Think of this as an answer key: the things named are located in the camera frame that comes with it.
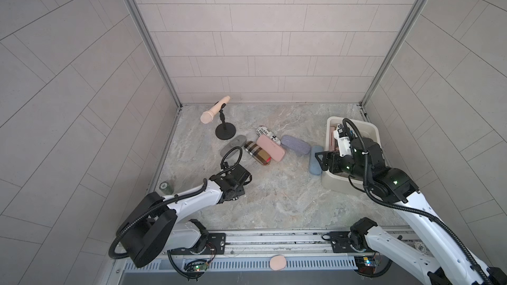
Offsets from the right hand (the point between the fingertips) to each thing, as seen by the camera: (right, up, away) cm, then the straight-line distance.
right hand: (321, 154), depth 70 cm
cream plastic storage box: (+27, +9, +16) cm, 33 cm away
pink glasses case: (-17, -1, +23) cm, 28 cm away
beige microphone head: (-43, +14, +8) cm, 46 cm away
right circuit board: (+15, -38, -2) cm, 41 cm away
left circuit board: (-41, -36, -6) cm, 55 cm away
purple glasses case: (-5, 0, +26) cm, 27 cm away
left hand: (-31, -18, +17) cm, 40 cm away
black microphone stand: (-41, +7, +32) cm, 52 cm away
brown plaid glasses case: (-24, -4, +23) cm, 33 cm away
